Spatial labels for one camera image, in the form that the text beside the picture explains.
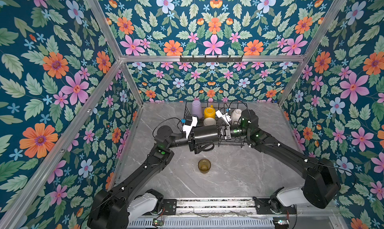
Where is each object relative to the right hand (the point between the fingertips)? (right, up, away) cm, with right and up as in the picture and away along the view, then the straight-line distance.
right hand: (209, 135), depth 66 cm
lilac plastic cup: (-7, +13, +35) cm, 38 cm away
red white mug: (+1, +5, +29) cm, 29 cm away
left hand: (+1, +1, -5) cm, 5 cm away
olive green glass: (-2, -21, +21) cm, 29 cm away
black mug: (-2, +1, -6) cm, 7 cm away
